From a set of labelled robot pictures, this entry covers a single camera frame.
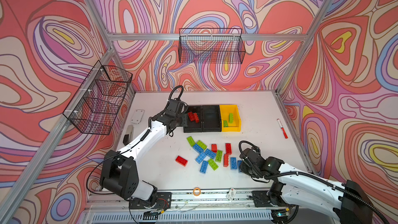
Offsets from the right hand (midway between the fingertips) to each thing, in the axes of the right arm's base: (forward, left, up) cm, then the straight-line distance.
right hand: (243, 171), depth 82 cm
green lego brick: (+30, +6, +1) cm, 31 cm away
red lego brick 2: (+34, +25, +3) cm, 42 cm away
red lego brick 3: (+6, +34, +2) cm, 34 cm away
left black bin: (+25, +27, +6) cm, 38 cm away
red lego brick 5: (+13, +6, 0) cm, 14 cm away
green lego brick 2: (+33, +2, +2) cm, 33 cm away
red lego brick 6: (+6, +9, +1) cm, 11 cm away
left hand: (+25, +30, +16) cm, 43 cm away
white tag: (-11, +9, +1) cm, 14 cm away
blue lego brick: (+14, +24, 0) cm, 28 cm away
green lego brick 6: (+4, +16, 0) cm, 17 cm away
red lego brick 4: (+13, +15, +2) cm, 20 cm away
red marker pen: (+24, -31, 0) cm, 39 cm away
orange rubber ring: (-8, +26, 0) cm, 27 cm away
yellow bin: (+39, +5, +4) cm, 39 cm away
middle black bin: (+37, +14, -3) cm, 40 cm away
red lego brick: (+36, +28, +2) cm, 46 cm away
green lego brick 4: (+15, +22, +1) cm, 27 cm away
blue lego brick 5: (+4, +5, 0) cm, 6 cm away
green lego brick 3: (+19, +29, +1) cm, 34 cm away
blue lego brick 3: (+8, +23, +1) cm, 24 cm away
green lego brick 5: (+8, +13, +1) cm, 15 cm away
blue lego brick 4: (+2, +21, +2) cm, 22 cm away
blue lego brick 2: (+10, +17, 0) cm, 20 cm away
